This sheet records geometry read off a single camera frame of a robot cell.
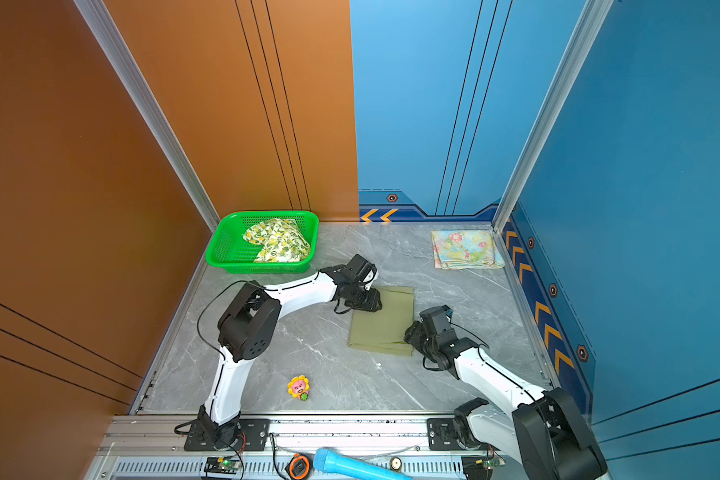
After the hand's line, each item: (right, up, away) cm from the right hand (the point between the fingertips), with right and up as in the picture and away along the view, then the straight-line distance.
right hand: (408, 336), depth 88 cm
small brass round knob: (-6, -22, -21) cm, 31 cm away
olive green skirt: (-7, +1, +1) cm, 8 cm away
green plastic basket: (-64, +25, +22) cm, 72 cm away
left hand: (-8, +8, +7) cm, 14 cm away
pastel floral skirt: (+24, +26, +21) cm, 41 cm away
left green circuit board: (-47, -26, -17) cm, 56 cm away
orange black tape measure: (-27, -23, -21) cm, 42 cm away
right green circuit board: (+18, -24, -19) cm, 35 cm away
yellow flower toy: (-30, -10, -11) cm, 33 cm away
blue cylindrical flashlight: (-21, -21, -21) cm, 37 cm away
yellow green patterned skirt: (-44, +30, +20) cm, 57 cm away
